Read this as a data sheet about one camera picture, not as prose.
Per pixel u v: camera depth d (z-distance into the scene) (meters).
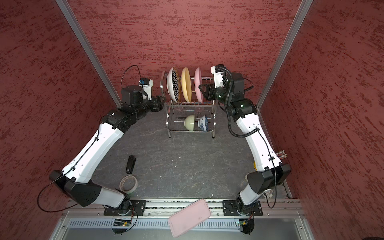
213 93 0.60
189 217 0.70
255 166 0.46
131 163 0.87
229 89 0.50
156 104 0.62
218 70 0.58
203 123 0.93
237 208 0.66
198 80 1.78
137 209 0.73
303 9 0.71
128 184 0.82
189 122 0.93
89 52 0.88
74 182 0.39
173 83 0.72
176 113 1.03
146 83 0.59
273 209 0.76
